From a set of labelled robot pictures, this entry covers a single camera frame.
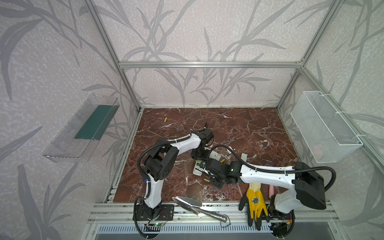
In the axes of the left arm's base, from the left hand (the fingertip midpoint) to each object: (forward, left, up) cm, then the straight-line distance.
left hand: (204, 155), depth 92 cm
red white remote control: (-10, +4, +2) cm, 11 cm away
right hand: (-12, -4, +4) cm, 13 cm away
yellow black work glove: (-25, -25, +3) cm, 36 cm away
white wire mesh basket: (-7, -52, +34) cm, 62 cm away
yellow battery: (-3, -11, 0) cm, 12 cm away
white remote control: (0, -6, 0) cm, 6 cm away
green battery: (-15, -1, 0) cm, 15 cm away
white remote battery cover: (0, -25, -2) cm, 25 cm away
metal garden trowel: (-28, +5, -2) cm, 28 cm away
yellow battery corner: (+29, +30, -2) cm, 42 cm away
